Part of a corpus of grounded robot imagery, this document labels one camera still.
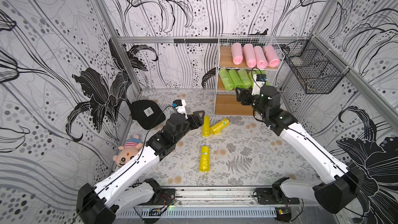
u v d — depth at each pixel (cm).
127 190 54
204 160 80
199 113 64
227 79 86
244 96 63
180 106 64
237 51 75
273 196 67
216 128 93
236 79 87
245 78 85
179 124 54
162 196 73
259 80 60
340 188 37
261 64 71
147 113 98
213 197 74
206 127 94
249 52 74
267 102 52
